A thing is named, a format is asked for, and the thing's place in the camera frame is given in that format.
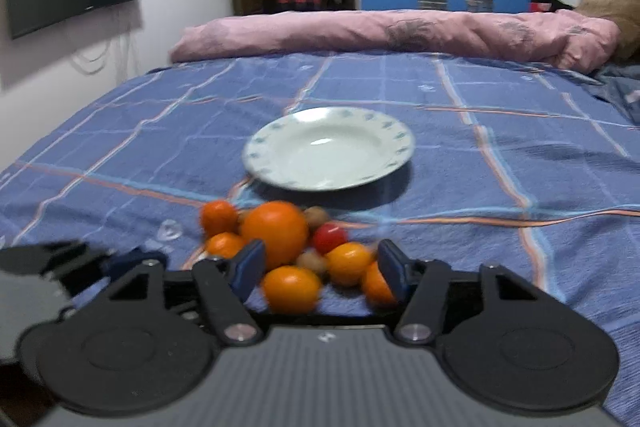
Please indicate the large orange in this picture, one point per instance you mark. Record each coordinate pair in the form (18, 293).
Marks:
(275, 233)

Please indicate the white floral rim plate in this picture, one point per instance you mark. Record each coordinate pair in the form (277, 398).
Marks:
(327, 147)

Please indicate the small tan longan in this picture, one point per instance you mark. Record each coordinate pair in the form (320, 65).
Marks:
(311, 262)

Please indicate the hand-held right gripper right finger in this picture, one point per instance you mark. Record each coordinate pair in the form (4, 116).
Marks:
(391, 269)

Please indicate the blue plaid bedsheet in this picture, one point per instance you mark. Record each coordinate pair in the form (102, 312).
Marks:
(500, 167)

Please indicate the pink duvet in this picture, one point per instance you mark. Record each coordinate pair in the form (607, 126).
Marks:
(350, 34)

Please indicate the brown pillow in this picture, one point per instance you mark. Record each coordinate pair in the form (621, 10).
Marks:
(612, 14)

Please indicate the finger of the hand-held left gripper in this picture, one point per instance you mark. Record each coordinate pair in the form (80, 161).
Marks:
(131, 263)

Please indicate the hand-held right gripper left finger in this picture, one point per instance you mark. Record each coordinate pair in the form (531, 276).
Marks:
(248, 268)

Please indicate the red cherry tomato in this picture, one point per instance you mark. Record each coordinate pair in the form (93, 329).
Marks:
(329, 238)

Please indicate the brown kiwi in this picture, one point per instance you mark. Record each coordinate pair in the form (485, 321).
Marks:
(315, 216)

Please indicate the black and red cloth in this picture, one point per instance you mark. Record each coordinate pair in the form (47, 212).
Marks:
(547, 2)

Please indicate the small orange mandarin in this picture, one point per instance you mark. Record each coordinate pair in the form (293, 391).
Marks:
(348, 263)
(376, 284)
(224, 245)
(218, 217)
(292, 289)

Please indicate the grey blue blanket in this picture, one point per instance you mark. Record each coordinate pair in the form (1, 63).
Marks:
(617, 87)

